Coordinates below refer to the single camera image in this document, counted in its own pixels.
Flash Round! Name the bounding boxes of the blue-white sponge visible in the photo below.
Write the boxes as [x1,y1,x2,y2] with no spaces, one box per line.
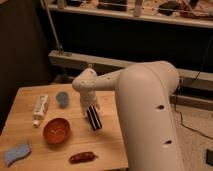
[4,143,31,167]

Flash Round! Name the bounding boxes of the white toothpaste tube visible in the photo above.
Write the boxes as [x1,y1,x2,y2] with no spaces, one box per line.
[33,94,49,127]

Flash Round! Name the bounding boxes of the black floor cable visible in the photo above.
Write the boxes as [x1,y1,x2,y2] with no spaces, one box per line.
[173,36,213,140]

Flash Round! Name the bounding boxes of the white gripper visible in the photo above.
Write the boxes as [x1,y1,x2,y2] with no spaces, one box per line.
[80,95,100,115]

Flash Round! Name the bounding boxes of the wooden table board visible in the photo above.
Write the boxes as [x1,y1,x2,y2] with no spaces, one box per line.
[0,84,128,171]

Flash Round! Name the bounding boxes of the metal shelf rail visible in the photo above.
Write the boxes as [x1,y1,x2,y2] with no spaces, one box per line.
[44,0,213,29]

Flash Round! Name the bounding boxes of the black box on floor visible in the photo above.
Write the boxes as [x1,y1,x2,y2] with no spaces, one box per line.
[206,149,213,166]

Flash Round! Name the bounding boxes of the small blue cup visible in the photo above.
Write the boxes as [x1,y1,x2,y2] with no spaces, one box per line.
[56,92,69,108]

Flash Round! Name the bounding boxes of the dark red sausage toy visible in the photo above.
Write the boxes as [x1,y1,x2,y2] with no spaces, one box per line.
[69,151,96,164]

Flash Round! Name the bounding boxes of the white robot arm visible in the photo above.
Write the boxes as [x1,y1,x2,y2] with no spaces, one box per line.
[72,61,185,171]

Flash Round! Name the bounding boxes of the metal stand pole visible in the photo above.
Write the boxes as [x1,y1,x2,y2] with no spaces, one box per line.
[42,0,64,56]

